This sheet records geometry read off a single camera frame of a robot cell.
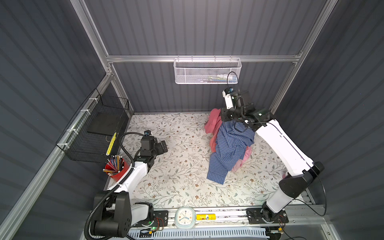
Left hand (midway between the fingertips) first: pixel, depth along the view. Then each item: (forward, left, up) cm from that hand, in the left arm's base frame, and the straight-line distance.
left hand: (157, 144), depth 88 cm
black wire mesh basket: (-4, +28, +16) cm, 33 cm away
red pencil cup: (-12, +21, -2) cm, 25 cm away
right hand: (+3, -37, +23) cm, 44 cm away
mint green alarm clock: (-37, -15, -8) cm, 41 cm away
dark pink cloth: (+3, -32, +14) cm, 35 cm away
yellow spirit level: (-38, -25, -10) cm, 46 cm away
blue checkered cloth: (-3, -43, +7) cm, 44 cm away
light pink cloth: (-4, -57, -9) cm, 57 cm away
